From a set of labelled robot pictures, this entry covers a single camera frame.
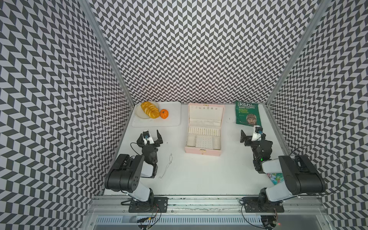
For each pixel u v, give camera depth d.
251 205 0.72
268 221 0.69
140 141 0.78
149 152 0.67
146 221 0.68
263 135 0.81
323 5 0.67
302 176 0.44
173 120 1.09
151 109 1.09
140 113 1.15
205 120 0.94
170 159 0.89
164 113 1.08
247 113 1.11
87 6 0.72
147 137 0.73
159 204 0.73
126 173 0.45
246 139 0.81
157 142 0.81
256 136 0.77
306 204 0.76
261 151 0.67
